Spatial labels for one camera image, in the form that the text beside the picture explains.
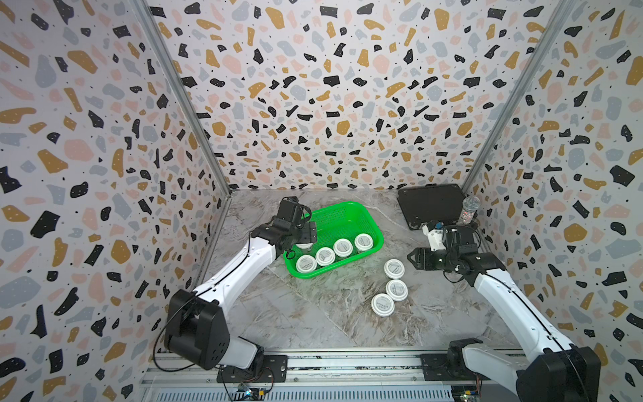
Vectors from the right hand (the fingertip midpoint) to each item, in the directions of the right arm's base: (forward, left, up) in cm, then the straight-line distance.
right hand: (417, 255), depth 82 cm
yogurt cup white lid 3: (+3, +31, -7) cm, 32 cm away
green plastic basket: (+19, +24, -13) cm, 33 cm away
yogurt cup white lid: (+8, +39, -7) cm, 41 cm away
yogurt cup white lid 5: (+10, +17, -7) cm, 21 cm away
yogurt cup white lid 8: (-13, +11, -8) cm, 20 cm away
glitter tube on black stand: (+12, -16, +12) cm, 23 cm away
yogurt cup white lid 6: (0, +7, -8) cm, 10 cm away
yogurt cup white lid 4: (+8, +25, -8) cm, 27 cm away
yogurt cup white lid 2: (0, +38, -7) cm, 38 cm away
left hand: (+7, +37, +4) cm, 38 cm away
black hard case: (+37, -11, -16) cm, 42 cm away
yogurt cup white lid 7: (-8, +6, -9) cm, 13 cm away
